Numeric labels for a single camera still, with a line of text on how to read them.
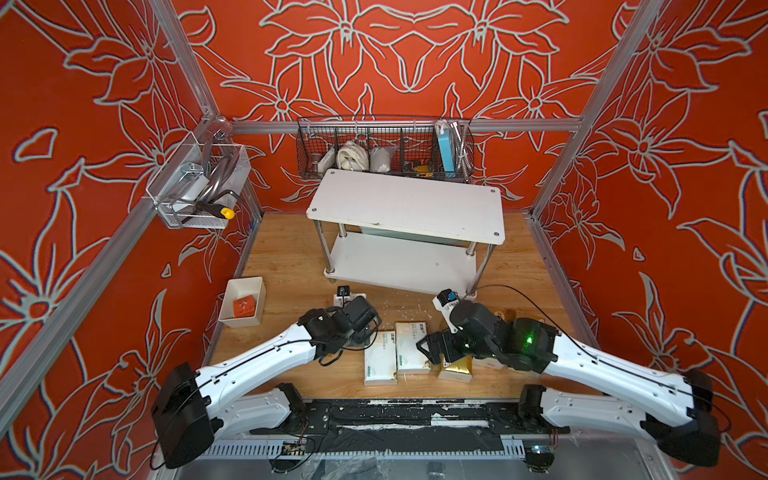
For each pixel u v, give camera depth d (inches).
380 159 37.2
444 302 25.0
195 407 15.6
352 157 34.6
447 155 33.8
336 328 22.4
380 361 30.7
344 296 27.4
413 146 38.3
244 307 34.3
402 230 28.0
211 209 24.9
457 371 29.2
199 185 27.5
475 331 20.6
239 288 37.1
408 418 29.3
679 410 15.6
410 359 30.6
